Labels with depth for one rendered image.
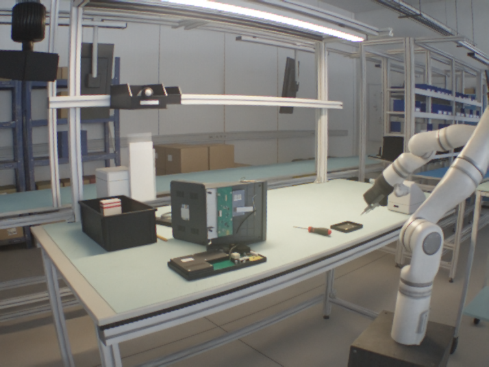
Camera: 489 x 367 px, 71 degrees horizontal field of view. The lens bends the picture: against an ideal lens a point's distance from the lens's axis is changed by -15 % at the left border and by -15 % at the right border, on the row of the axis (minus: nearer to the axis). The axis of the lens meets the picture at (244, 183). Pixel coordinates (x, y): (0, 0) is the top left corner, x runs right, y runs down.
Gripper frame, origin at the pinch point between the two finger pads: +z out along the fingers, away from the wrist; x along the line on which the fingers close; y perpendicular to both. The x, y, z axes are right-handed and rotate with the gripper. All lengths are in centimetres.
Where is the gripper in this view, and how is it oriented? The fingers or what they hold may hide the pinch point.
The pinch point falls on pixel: (363, 214)
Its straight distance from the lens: 148.2
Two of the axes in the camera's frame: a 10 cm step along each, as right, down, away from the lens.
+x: -7.8, 1.1, -6.2
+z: -4.5, 6.0, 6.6
